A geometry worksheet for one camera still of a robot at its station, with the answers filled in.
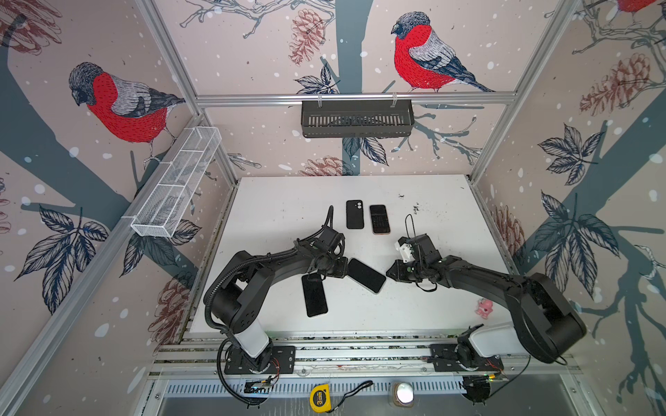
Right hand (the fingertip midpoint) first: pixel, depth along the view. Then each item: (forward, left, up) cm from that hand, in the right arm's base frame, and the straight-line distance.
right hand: (386, 275), depth 88 cm
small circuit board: (-33, +38, -4) cm, 51 cm away
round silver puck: (-33, -1, +8) cm, 34 cm away
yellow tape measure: (-35, +20, +1) cm, 40 cm away
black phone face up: (-7, +25, 0) cm, 26 cm away
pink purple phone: (+26, +1, -2) cm, 27 cm away
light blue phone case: (0, +7, -2) cm, 8 cm away
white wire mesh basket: (+14, +67, +31) cm, 75 cm away
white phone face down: (0, +7, -2) cm, 7 cm away
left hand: (0, +14, +1) cm, 14 cm away
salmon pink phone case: (+26, +1, -2) cm, 26 cm away
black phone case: (+28, +12, -2) cm, 30 cm away
